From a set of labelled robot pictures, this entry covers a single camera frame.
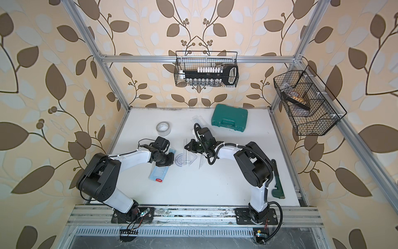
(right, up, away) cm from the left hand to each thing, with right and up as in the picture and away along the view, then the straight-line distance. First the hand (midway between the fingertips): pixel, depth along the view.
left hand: (171, 160), depth 92 cm
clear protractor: (+4, -1, +2) cm, 5 cm away
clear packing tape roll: (-9, +18, +16) cm, 26 cm away
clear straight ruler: (+8, +10, -1) cm, 13 cm away
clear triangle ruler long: (+19, 0, +2) cm, 19 cm away
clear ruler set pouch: (+16, +25, +24) cm, 38 cm away
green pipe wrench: (+59, -14, -12) cm, 62 cm away
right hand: (+8, +8, -2) cm, 12 cm away
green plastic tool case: (+39, +27, +19) cm, 51 cm away
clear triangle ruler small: (+12, +1, +3) cm, 13 cm away
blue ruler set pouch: (-8, -7, -3) cm, 11 cm away
